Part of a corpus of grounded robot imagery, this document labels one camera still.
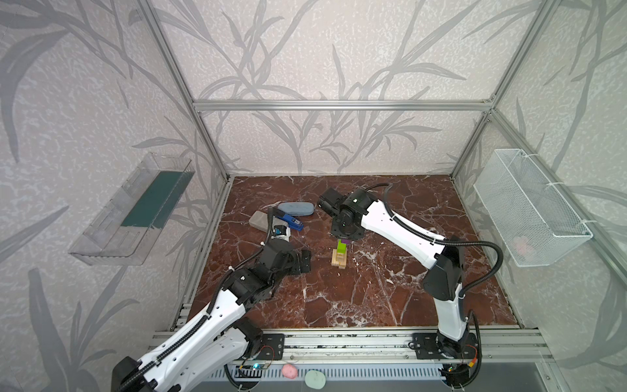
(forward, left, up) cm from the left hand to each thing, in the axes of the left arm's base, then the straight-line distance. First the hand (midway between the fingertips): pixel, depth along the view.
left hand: (303, 247), depth 78 cm
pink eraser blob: (-32, +2, -13) cm, 34 cm away
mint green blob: (-34, -5, -13) cm, 36 cm away
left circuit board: (-32, +15, -18) cm, 39 cm away
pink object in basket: (0, -68, +4) cm, 68 cm away
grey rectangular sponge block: (+20, +21, -15) cm, 32 cm away
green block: (+3, -13, -5) cm, 14 cm away
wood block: (+3, -11, -10) cm, 15 cm away
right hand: (+7, -12, 0) cm, 14 cm away
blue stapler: (+18, +7, -13) cm, 23 cm away
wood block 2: (+1, -12, -13) cm, 18 cm away
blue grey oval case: (+26, +6, -14) cm, 30 cm away
